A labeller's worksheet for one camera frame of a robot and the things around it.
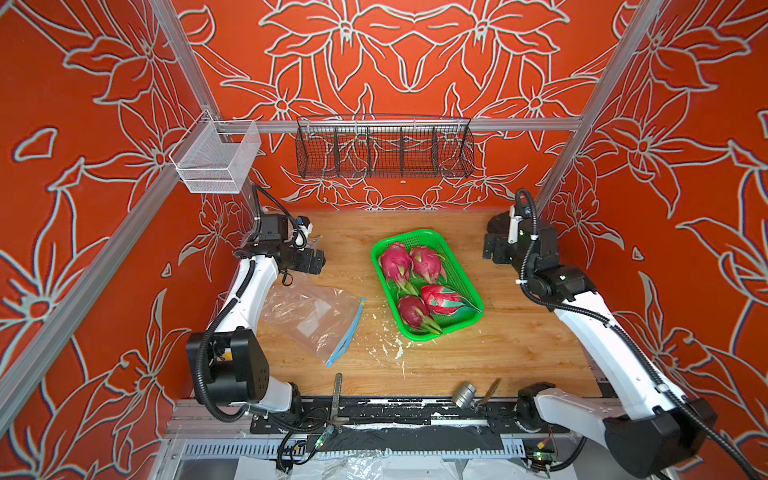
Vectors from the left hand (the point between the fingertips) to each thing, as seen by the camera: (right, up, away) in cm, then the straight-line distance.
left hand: (307, 254), depth 86 cm
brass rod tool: (+51, -35, -10) cm, 63 cm away
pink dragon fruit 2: (+38, -4, +7) cm, 38 cm away
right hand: (+54, +6, -11) cm, 55 cm away
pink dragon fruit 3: (+31, -16, -5) cm, 36 cm away
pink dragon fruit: (+27, -3, +6) cm, 28 cm away
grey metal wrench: (+11, -40, -13) cm, 44 cm away
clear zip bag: (0, -19, +5) cm, 20 cm away
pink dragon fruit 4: (+39, -13, -3) cm, 41 cm away
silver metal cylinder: (+43, -36, -13) cm, 57 cm away
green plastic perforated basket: (+46, -7, +6) cm, 46 cm away
